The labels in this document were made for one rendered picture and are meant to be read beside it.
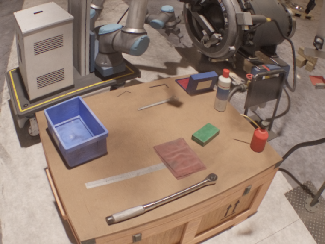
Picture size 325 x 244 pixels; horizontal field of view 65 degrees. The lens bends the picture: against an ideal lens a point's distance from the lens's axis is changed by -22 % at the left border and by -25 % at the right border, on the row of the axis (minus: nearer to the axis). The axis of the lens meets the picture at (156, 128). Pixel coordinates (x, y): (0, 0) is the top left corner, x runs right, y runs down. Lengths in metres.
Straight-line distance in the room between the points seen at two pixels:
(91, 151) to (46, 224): 0.62
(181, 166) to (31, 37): 1.09
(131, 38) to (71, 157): 0.87
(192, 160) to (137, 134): 0.27
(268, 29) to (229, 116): 1.36
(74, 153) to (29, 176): 0.77
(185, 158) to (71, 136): 0.50
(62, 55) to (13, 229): 1.10
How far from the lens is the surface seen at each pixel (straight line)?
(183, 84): 1.77
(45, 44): 1.81
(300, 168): 2.23
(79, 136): 1.41
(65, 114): 1.47
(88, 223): 1.11
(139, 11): 1.82
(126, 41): 1.85
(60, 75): 1.95
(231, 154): 1.40
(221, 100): 1.58
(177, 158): 1.30
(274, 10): 2.88
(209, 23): 2.60
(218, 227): 1.56
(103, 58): 2.01
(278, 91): 2.22
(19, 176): 1.97
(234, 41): 2.38
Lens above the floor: 1.40
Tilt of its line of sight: 40 degrees down
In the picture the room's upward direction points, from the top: 5 degrees clockwise
